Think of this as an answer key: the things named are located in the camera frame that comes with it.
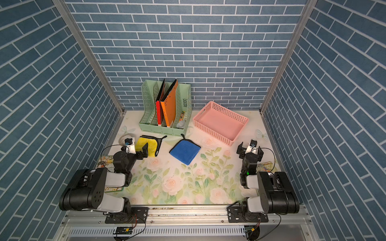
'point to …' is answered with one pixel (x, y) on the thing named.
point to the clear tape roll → (121, 140)
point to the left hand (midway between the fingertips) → (143, 142)
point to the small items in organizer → (182, 122)
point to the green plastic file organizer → (148, 122)
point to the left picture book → (107, 161)
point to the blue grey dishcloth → (185, 150)
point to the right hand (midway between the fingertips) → (252, 145)
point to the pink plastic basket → (223, 123)
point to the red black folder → (158, 105)
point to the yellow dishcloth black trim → (154, 144)
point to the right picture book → (264, 166)
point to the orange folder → (168, 104)
